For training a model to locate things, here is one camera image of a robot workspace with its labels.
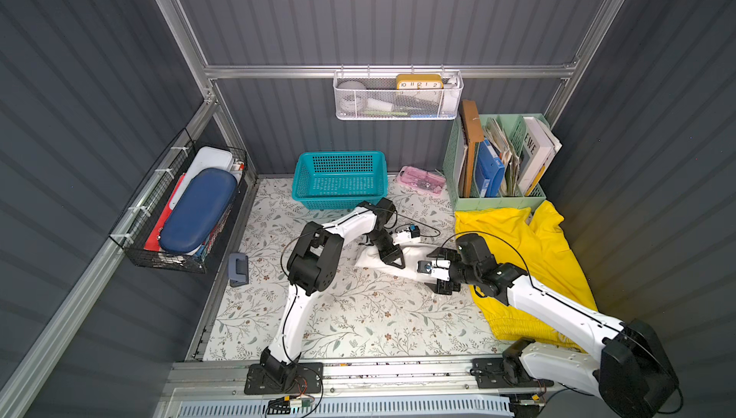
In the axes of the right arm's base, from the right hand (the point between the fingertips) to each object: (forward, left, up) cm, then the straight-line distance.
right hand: (437, 259), depth 84 cm
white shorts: (+5, +7, -3) cm, 9 cm away
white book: (+33, -36, +13) cm, 51 cm away
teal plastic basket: (+42, +34, -10) cm, 55 cm away
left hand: (+4, +9, -10) cm, 15 cm away
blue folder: (+32, -21, +7) cm, 39 cm away
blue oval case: (+5, +58, +24) cm, 63 cm away
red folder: (-7, +69, +20) cm, 72 cm away
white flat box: (+18, +66, +24) cm, 72 cm away
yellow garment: (+10, -36, -8) cm, 38 cm away
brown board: (+32, -12, +22) cm, 40 cm away
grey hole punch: (0, +62, -8) cm, 63 cm away
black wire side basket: (-4, +70, +25) cm, 75 cm away
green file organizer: (+45, -29, +12) cm, 55 cm away
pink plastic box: (+44, -1, -11) cm, 45 cm away
